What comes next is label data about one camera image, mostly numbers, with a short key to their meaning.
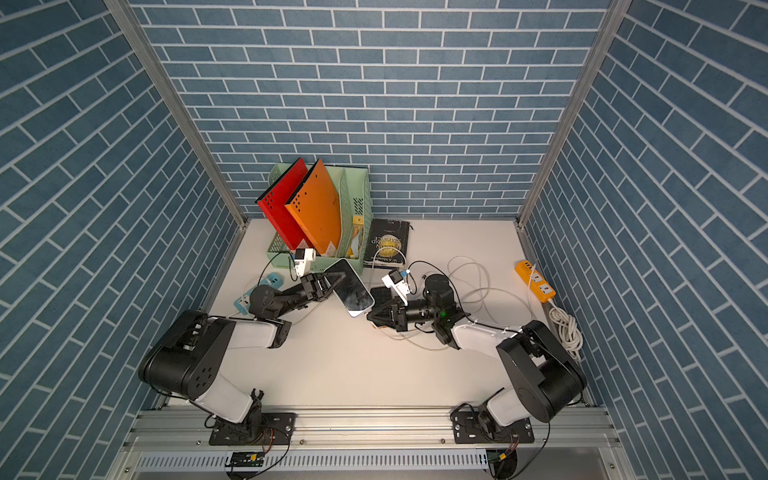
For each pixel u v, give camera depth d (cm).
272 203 87
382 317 74
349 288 75
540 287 97
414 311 71
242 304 93
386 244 109
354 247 108
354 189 105
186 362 45
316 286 72
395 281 72
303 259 75
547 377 44
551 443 70
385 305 73
